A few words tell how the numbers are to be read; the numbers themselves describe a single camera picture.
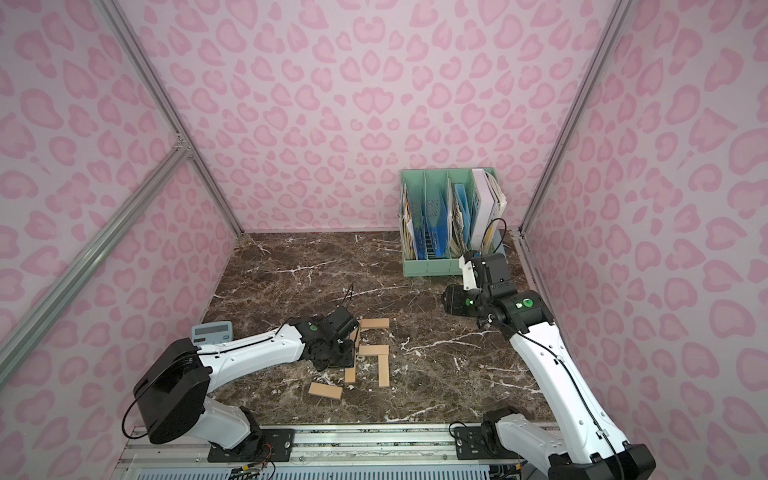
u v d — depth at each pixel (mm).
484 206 932
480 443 730
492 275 527
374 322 952
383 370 839
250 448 652
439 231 1179
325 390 822
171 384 458
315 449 742
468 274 655
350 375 836
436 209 1143
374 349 885
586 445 370
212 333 911
